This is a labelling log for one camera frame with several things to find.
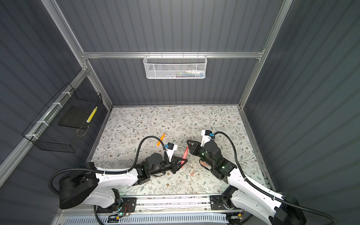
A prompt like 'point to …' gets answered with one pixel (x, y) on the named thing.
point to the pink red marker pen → (184, 155)
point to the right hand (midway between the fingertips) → (188, 143)
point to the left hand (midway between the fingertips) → (187, 161)
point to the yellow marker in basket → (90, 117)
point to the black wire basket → (44, 133)
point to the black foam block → (77, 116)
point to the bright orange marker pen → (158, 143)
